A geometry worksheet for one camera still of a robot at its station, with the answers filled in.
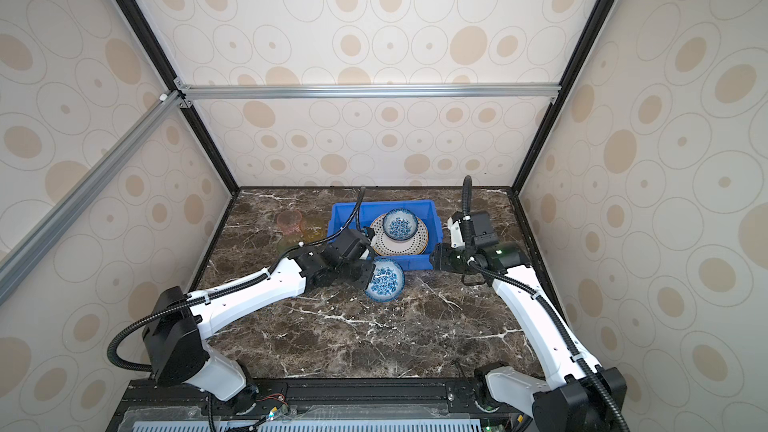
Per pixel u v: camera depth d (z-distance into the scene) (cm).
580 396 37
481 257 53
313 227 105
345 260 61
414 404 73
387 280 81
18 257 51
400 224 100
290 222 110
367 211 106
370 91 94
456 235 70
